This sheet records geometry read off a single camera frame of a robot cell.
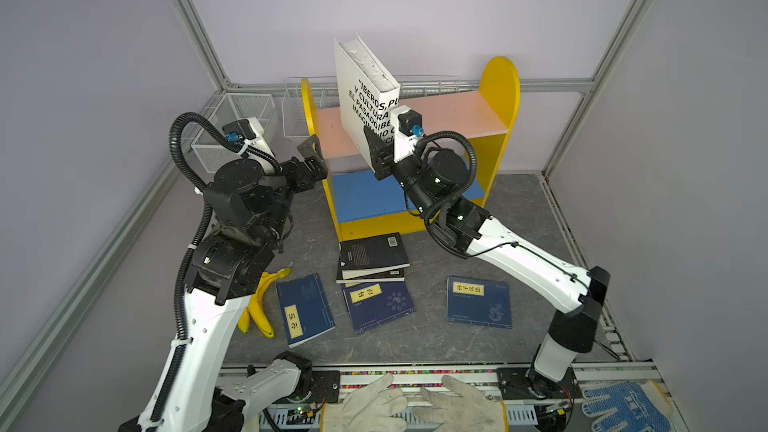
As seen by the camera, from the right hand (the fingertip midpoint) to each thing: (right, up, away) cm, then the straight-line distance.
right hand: (377, 128), depth 57 cm
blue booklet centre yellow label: (-3, -44, +30) cm, 53 cm away
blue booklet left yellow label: (-23, -46, +30) cm, 59 cm away
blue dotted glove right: (+62, -63, +14) cm, 90 cm away
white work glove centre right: (+19, -64, +14) cm, 68 cm away
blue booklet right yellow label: (+28, -43, +30) cm, 60 cm away
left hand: (-14, -5, -2) cm, 15 cm away
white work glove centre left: (-3, -64, +14) cm, 65 cm away
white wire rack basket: (-42, +28, +75) cm, 90 cm away
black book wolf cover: (-4, -31, +38) cm, 49 cm away
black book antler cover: (+4, -37, +33) cm, 49 cm away
